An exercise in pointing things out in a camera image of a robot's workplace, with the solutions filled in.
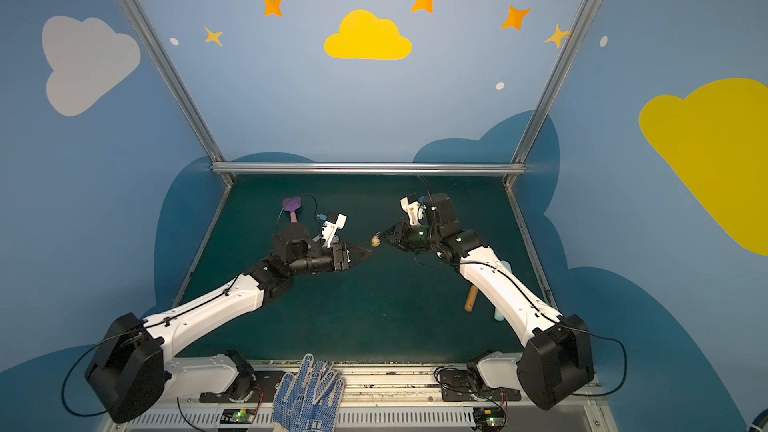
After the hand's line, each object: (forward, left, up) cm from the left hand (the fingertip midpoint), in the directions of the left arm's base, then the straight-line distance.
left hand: (370, 257), depth 72 cm
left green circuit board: (-30, +32, -24) cm, 50 cm away
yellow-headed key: (+6, -1, -3) cm, 7 cm away
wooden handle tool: (-1, -30, -22) cm, 37 cm away
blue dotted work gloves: (-28, +14, -21) cm, 37 cm away
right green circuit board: (-30, -30, -25) cm, 49 cm away
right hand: (+7, -2, 0) cm, 7 cm away
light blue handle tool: (-6, -36, -22) cm, 42 cm away
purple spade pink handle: (+35, +33, -23) cm, 53 cm away
